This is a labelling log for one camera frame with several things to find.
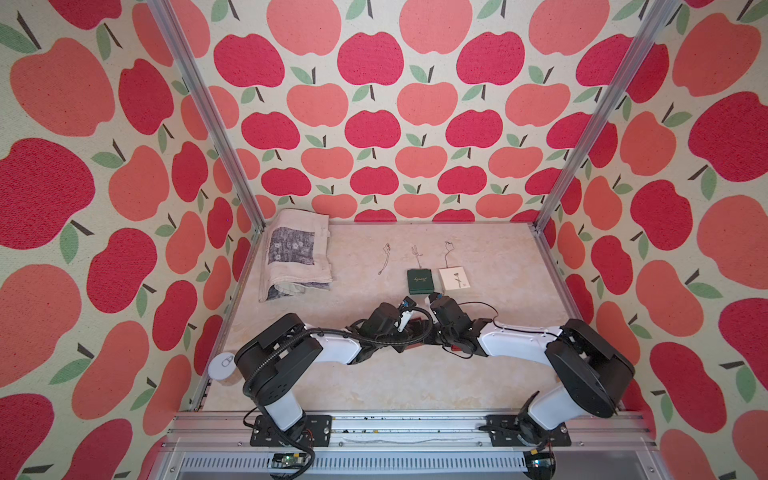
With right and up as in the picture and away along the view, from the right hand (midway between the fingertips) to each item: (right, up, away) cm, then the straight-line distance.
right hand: (415, 336), depth 89 cm
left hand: (0, +1, -1) cm, 2 cm away
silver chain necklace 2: (-8, +27, +25) cm, 38 cm away
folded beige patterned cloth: (-40, +25, +14) cm, 50 cm away
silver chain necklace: (+2, +26, +25) cm, 36 cm away
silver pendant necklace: (+16, +28, +26) cm, 41 cm away
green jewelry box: (+3, +16, +12) cm, 20 cm away
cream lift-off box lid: (+15, +17, +12) cm, 25 cm away
